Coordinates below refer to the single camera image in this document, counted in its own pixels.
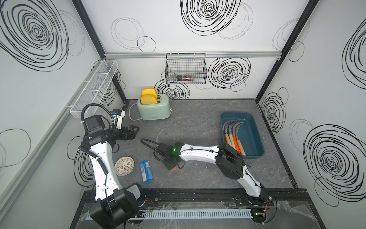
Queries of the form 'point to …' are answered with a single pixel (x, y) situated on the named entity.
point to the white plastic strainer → (124, 166)
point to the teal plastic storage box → (247, 133)
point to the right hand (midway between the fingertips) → (169, 163)
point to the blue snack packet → (146, 171)
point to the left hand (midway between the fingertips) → (129, 128)
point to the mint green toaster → (161, 110)
